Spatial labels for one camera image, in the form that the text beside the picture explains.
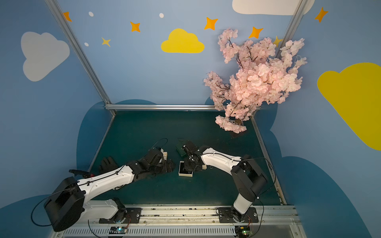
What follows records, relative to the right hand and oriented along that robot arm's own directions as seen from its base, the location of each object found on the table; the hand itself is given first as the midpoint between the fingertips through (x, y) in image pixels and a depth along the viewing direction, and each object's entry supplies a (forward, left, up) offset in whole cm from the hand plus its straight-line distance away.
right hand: (189, 167), depth 87 cm
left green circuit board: (-33, +32, -3) cm, 46 cm away
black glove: (0, +51, -1) cm, 51 cm away
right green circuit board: (-29, -29, -4) cm, 41 cm away
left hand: (-2, +9, +4) cm, 10 cm away
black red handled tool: (-12, +52, +11) cm, 55 cm away
